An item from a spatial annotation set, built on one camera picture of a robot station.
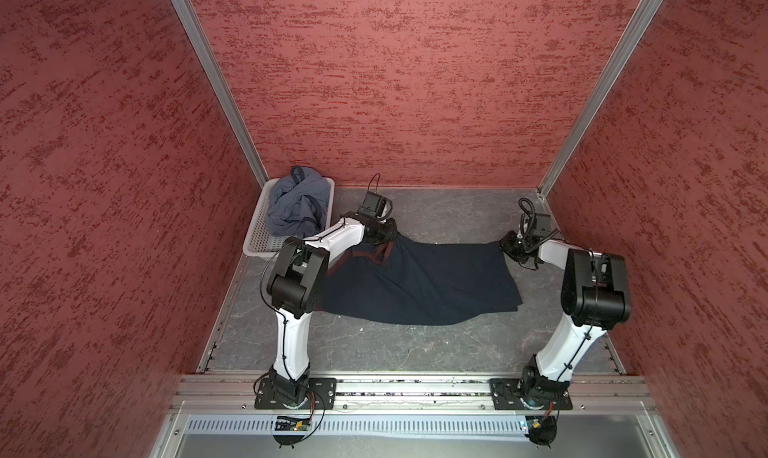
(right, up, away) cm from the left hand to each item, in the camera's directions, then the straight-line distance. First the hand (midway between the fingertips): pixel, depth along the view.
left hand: (395, 238), depth 98 cm
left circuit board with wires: (-26, -46, -25) cm, 59 cm away
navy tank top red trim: (+2, -14, -4) cm, 15 cm away
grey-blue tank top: (-34, +12, +6) cm, 37 cm away
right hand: (+36, -3, +4) cm, 36 cm away
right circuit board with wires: (+36, -45, -26) cm, 63 cm away
